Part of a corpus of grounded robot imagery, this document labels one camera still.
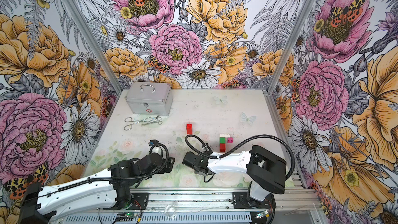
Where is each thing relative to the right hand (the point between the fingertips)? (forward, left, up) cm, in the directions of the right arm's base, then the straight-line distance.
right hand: (205, 171), depth 83 cm
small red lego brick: (+23, +8, +8) cm, 26 cm away
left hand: (+2, +20, +8) cm, 22 cm away
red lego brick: (+13, -10, +1) cm, 16 cm away
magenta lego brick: (+17, -16, +1) cm, 23 cm away
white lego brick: (+20, -12, +2) cm, 24 cm away
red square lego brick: (+23, +9, +4) cm, 25 cm away
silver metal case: (+42, +33, +14) cm, 55 cm away
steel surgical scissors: (+34, +37, 0) cm, 50 cm away
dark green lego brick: (+18, -11, +1) cm, 21 cm away
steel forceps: (+29, +48, +1) cm, 57 cm away
